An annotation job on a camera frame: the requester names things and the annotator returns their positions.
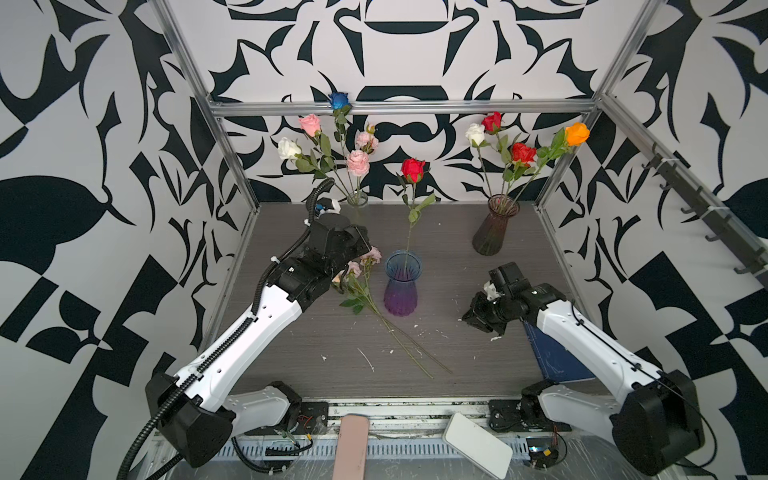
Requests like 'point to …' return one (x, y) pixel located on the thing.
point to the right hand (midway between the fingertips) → (464, 315)
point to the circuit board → (542, 451)
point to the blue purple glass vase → (403, 266)
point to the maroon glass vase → (489, 237)
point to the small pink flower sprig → (367, 141)
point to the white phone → (477, 445)
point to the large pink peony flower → (358, 162)
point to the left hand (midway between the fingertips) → (368, 224)
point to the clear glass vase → (357, 201)
